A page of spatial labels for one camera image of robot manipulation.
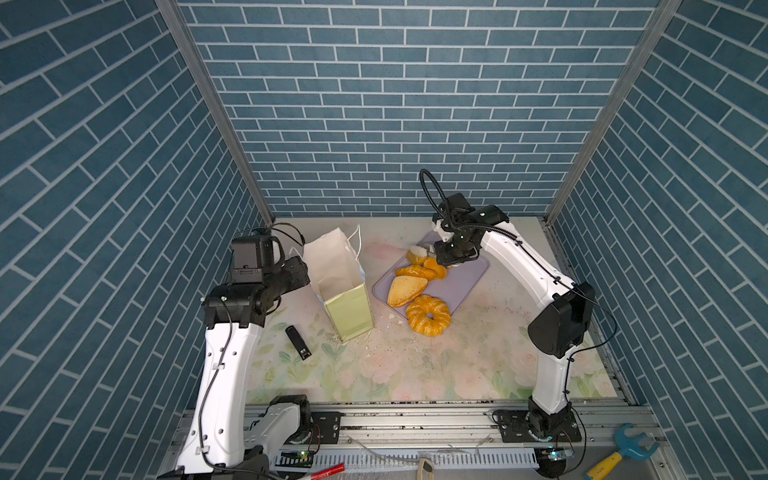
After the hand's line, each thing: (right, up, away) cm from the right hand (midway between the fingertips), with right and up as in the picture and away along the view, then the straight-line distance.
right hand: (439, 255), depth 85 cm
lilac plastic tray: (+9, -9, +16) cm, 21 cm away
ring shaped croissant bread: (-6, -20, +3) cm, 21 cm away
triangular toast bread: (-10, -11, +10) cm, 18 cm away
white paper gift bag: (-32, -7, +10) cm, 34 cm away
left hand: (-35, -2, -15) cm, 38 cm away
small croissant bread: (-6, -5, +11) cm, 14 cm away
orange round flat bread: (+2, -6, +14) cm, 15 cm away
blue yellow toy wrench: (+43, -45, -15) cm, 64 cm away
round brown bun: (-6, 0, +11) cm, 13 cm away
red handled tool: (-28, -49, -18) cm, 59 cm away
